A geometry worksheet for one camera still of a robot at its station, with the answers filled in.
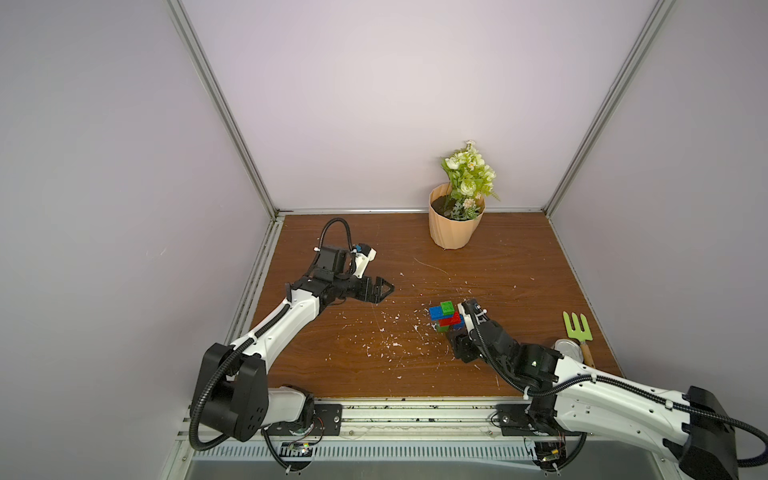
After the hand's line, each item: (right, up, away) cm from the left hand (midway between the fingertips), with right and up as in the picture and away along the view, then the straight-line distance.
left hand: (385, 285), depth 82 cm
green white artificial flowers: (+26, +31, +8) cm, 41 cm away
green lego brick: (+17, -6, -2) cm, 18 cm away
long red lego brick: (+19, -11, +3) cm, 22 cm away
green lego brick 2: (+17, -15, +7) cm, 24 cm away
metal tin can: (+51, -17, -2) cm, 53 cm away
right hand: (+19, -12, -3) cm, 22 cm away
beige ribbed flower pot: (+20, +15, +19) cm, 31 cm away
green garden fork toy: (+59, -17, +6) cm, 62 cm away
